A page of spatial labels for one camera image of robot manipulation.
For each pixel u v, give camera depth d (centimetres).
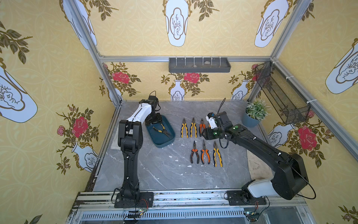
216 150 92
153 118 90
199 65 92
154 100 88
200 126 103
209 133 74
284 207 76
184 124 105
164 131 101
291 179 42
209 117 77
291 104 82
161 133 100
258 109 94
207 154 90
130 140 58
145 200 73
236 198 74
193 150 91
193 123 106
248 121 98
